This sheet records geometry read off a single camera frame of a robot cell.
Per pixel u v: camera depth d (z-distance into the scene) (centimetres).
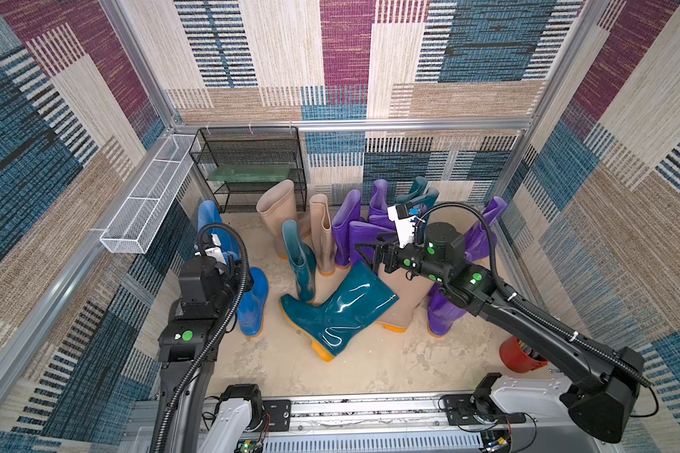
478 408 66
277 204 87
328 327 80
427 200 89
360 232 84
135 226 92
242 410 60
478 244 89
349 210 84
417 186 91
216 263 49
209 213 89
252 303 86
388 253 58
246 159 108
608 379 39
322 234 83
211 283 45
